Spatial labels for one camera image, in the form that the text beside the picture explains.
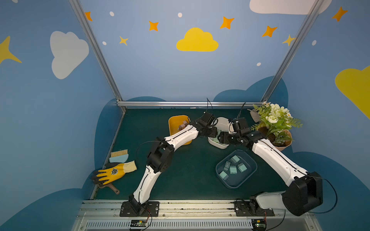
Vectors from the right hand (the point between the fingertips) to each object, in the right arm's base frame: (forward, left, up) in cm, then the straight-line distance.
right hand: (224, 136), depth 85 cm
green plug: (-7, -9, -14) cm, 18 cm away
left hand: (+7, +4, -5) cm, 10 cm away
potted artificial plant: (+2, -25, +12) cm, 28 cm away
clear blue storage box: (-14, -8, -14) cm, 21 cm away
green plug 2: (-2, +5, -2) cm, 5 cm away
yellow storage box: (+20, +33, -13) cm, 41 cm away
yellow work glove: (-21, +64, -11) cm, 69 cm away
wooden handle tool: (-29, +70, -14) cm, 76 cm away
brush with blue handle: (-10, +66, -16) cm, 69 cm away
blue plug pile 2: (-18, -1, -14) cm, 23 cm away
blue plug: (-13, -13, -15) cm, 23 cm away
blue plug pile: (-13, -3, -12) cm, 18 cm away
